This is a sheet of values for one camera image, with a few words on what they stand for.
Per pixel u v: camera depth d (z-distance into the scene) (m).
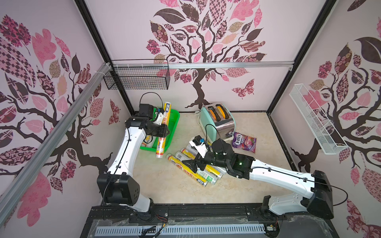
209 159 0.59
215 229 0.70
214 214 0.74
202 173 0.84
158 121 0.71
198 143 0.56
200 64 0.92
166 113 0.77
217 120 0.95
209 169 0.59
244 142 1.00
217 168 0.55
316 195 0.40
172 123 1.03
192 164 0.60
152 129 0.63
